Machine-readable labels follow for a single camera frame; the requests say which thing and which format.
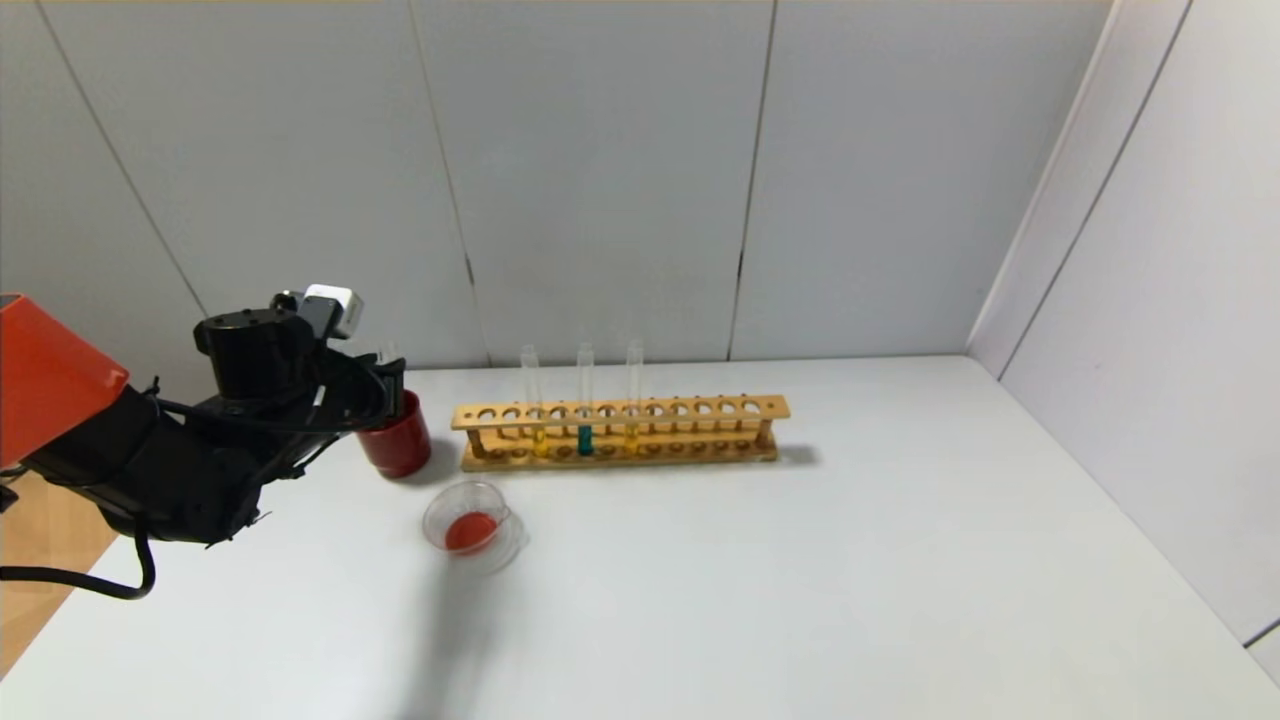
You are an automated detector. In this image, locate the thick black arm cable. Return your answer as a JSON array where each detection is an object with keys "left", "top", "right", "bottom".
[{"left": 0, "top": 535, "right": 157, "bottom": 601}]

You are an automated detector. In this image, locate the thin black camera cable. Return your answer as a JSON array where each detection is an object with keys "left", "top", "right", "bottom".
[{"left": 150, "top": 355, "right": 393, "bottom": 433}]

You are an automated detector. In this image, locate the clear glass beaker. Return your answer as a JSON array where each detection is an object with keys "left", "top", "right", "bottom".
[{"left": 422, "top": 480, "right": 527, "bottom": 577}]

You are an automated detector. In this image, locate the test tube with blue pigment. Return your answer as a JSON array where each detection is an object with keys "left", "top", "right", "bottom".
[{"left": 575, "top": 342, "right": 597, "bottom": 458}]

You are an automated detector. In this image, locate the wooden test tube rack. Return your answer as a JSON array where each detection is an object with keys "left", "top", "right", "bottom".
[{"left": 450, "top": 394, "right": 791, "bottom": 473}]

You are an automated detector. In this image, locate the test tube with yellow pigment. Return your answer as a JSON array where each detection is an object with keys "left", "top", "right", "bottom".
[
  {"left": 624, "top": 339, "right": 646, "bottom": 456},
  {"left": 520, "top": 345, "right": 550, "bottom": 459}
]

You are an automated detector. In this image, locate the dark red plastic cup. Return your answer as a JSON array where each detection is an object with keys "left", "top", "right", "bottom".
[{"left": 355, "top": 390, "right": 433, "bottom": 479}]

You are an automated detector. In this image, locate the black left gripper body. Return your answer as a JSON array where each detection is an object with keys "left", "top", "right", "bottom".
[{"left": 331, "top": 350, "right": 407, "bottom": 426}]

